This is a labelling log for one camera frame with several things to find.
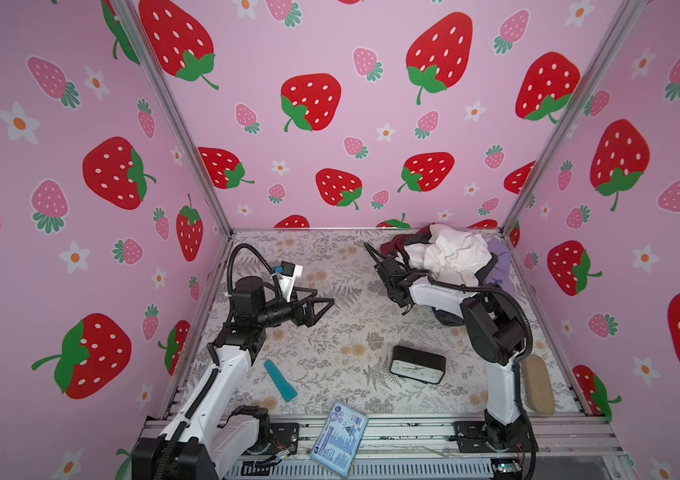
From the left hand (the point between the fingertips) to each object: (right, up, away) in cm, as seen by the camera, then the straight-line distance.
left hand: (323, 298), depth 74 cm
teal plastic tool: (-11, -28, +8) cm, 31 cm away
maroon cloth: (+24, +16, +40) cm, 49 cm away
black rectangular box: (+25, -18, +4) cm, 31 cm away
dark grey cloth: (+48, +5, +17) cm, 51 cm away
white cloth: (+38, +12, +18) cm, 44 cm away
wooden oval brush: (+58, -24, +6) cm, 63 cm away
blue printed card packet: (+4, -32, -5) cm, 33 cm away
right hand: (+29, +4, +24) cm, 38 cm away
